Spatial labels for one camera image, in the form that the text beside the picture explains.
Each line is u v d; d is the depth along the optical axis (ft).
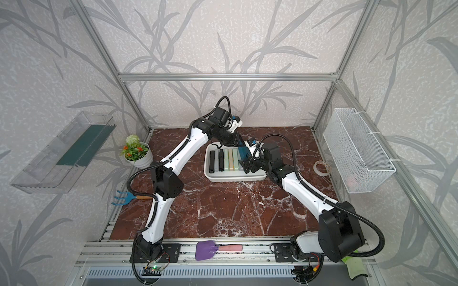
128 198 2.96
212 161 3.26
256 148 2.33
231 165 3.25
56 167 2.11
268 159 2.14
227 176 3.08
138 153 2.98
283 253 2.40
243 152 2.78
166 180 1.81
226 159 3.32
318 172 3.24
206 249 2.44
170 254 2.39
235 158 3.34
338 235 1.35
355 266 2.27
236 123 2.66
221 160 3.34
